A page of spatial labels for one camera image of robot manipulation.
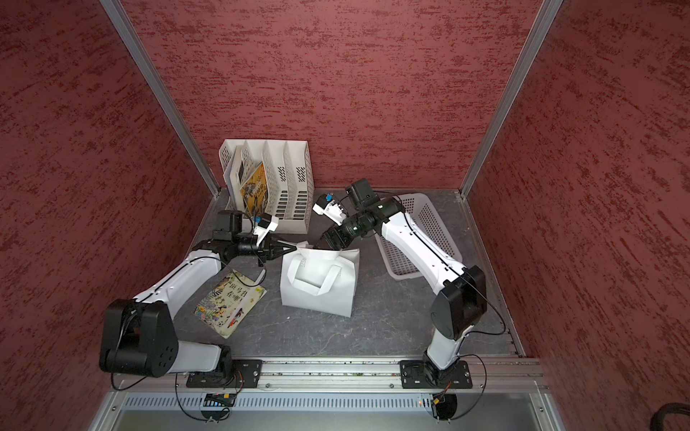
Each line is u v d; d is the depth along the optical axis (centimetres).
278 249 75
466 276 46
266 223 67
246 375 74
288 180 114
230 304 87
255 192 98
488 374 70
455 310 44
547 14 71
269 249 71
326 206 67
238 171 94
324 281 71
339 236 65
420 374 73
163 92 87
